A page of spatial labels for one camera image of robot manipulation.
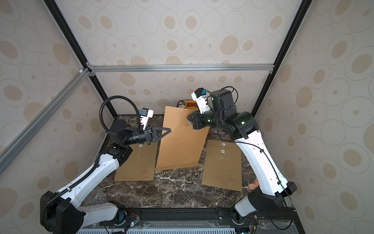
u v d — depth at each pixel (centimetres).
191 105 97
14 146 53
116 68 92
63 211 38
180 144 67
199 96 52
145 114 58
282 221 71
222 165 92
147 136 57
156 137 60
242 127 40
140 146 62
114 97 49
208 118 50
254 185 77
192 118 61
